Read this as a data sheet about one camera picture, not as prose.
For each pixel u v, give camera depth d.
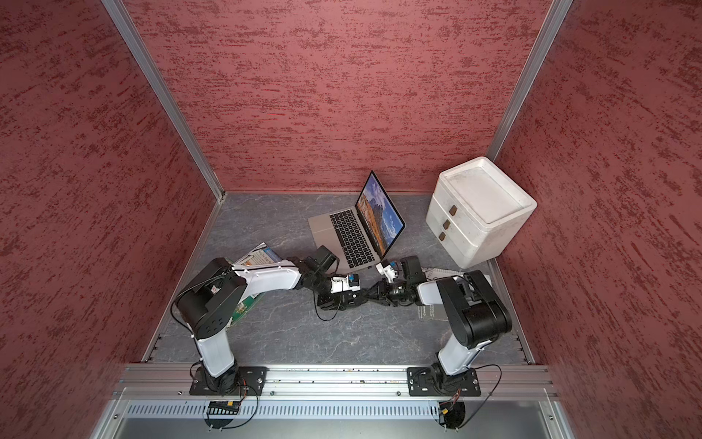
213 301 0.48
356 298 0.87
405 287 0.80
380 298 0.80
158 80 0.84
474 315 0.47
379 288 0.83
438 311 0.87
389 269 0.88
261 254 1.00
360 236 1.06
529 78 0.83
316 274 0.74
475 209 0.84
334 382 0.76
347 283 0.79
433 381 0.73
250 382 0.74
